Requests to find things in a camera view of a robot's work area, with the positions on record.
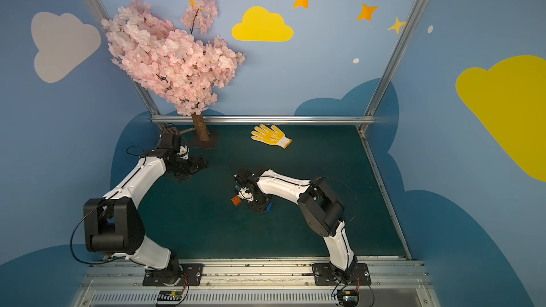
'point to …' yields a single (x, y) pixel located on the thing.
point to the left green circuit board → (170, 295)
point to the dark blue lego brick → (269, 207)
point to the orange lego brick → (236, 200)
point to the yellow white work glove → (273, 136)
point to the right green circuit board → (348, 298)
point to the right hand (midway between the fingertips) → (265, 202)
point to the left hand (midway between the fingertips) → (201, 166)
